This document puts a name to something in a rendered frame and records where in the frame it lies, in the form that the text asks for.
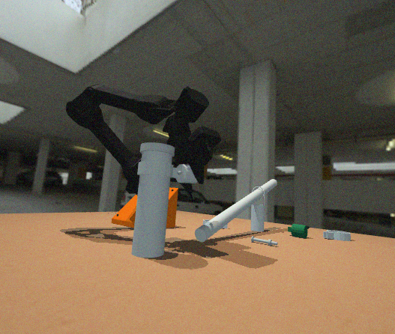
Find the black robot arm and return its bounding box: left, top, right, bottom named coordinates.
left=66, top=84, right=209, bottom=195

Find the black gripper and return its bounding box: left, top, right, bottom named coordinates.
left=166, top=125, right=221, bottom=184

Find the grey cup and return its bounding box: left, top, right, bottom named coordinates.
left=137, top=161, right=198, bottom=183

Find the green cylinder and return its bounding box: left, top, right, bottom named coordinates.
left=288, top=224, right=307, bottom=238

